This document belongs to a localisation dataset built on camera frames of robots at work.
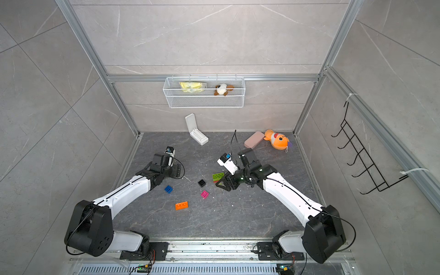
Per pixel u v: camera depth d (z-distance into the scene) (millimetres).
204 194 900
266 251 724
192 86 835
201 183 949
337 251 427
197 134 1143
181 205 857
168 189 907
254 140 1148
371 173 624
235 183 685
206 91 872
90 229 420
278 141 1041
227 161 686
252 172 610
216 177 900
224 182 679
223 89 857
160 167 673
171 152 798
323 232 399
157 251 735
